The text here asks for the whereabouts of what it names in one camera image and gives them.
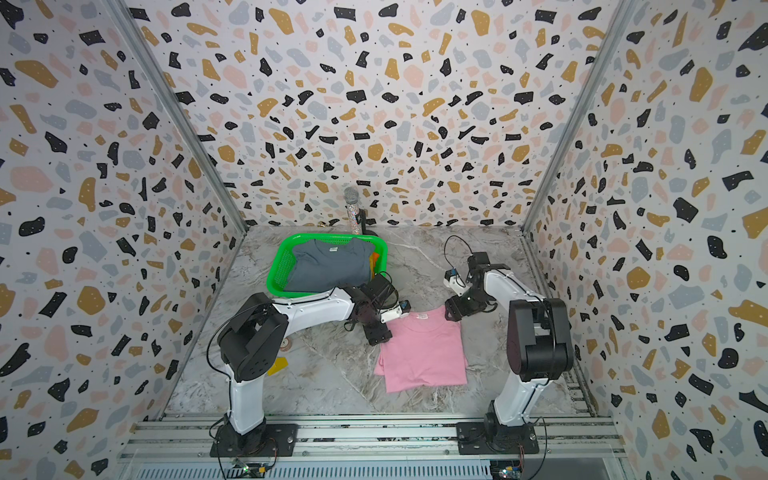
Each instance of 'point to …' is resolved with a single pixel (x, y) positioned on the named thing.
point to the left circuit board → (249, 470)
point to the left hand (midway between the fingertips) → (386, 324)
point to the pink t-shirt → (426, 348)
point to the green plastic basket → (276, 281)
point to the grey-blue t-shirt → (325, 264)
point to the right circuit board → (506, 469)
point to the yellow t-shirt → (372, 261)
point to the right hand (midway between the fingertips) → (459, 311)
